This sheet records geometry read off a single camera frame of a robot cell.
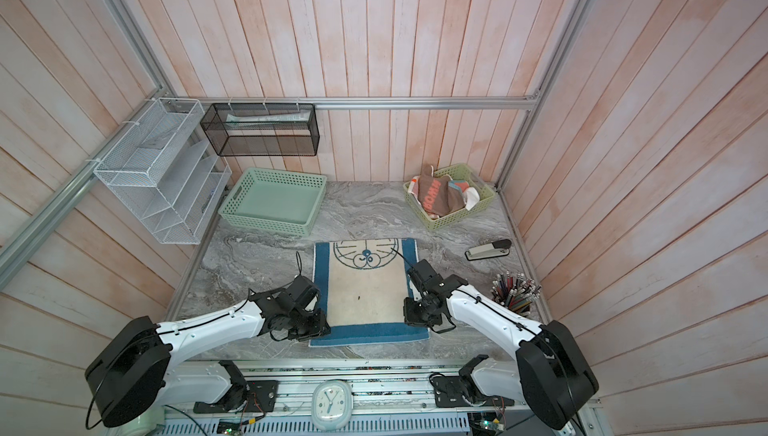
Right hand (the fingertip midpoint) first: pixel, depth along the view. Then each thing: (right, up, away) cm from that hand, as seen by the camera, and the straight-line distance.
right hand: (408, 319), depth 84 cm
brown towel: (+13, +37, +23) cm, 45 cm away
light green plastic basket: (+25, +47, +34) cm, 64 cm away
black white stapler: (+31, +18, +14) cm, 38 cm away
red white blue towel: (+24, +37, +22) cm, 50 cm away
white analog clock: (-20, -16, -14) cm, 29 cm away
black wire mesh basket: (-51, +61, +22) cm, 82 cm away
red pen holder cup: (+26, +11, -11) cm, 30 cm away
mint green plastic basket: (-45, +35, +23) cm, 61 cm away
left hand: (-23, -4, -3) cm, 24 cm away
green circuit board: (+18, -21, -14) cm, 31 cm away
